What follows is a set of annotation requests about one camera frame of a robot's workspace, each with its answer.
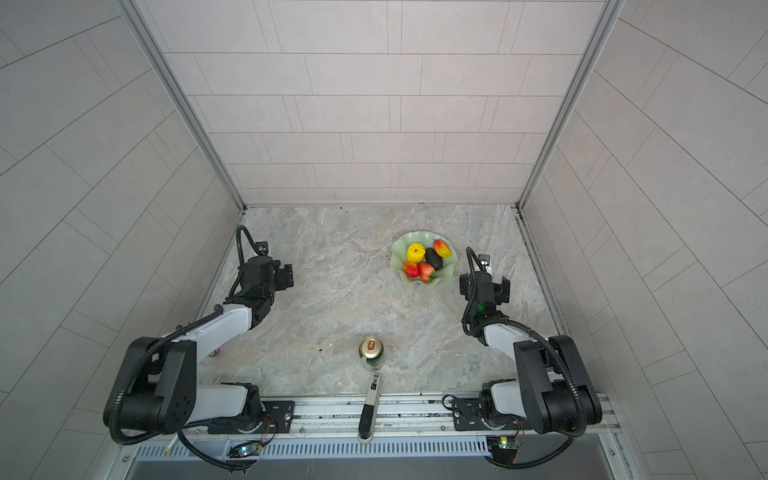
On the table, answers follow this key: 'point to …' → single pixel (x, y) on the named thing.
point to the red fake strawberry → (411, 269)
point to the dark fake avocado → (435, 260)
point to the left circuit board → (246, 449)
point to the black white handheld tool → (366, 429)
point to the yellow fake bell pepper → (415, 252)
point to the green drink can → (372, 349)
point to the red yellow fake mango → (441, 248)
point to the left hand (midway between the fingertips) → (277, 261)
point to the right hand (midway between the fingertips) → (484, 273)
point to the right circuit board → (504, 449)
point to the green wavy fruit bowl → (398, 257)
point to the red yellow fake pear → (426, 270)
